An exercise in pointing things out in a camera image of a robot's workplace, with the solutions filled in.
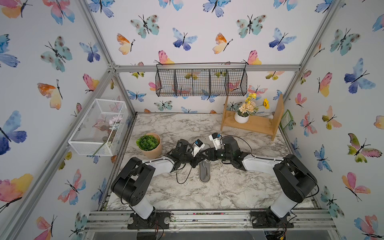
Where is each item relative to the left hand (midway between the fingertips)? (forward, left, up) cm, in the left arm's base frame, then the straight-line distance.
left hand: (205, 156), depth 88 cm
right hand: (0, +2, +5) cm, 5 cm away
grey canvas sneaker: (-7, 0, -3) cm, 8 cm away
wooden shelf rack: (+24, -43, -1) cm, 49 cm away
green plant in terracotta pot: (+6, +32, +4) cm, 33 cm away
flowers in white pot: (+23, -26, +16) cm, 38 cm away
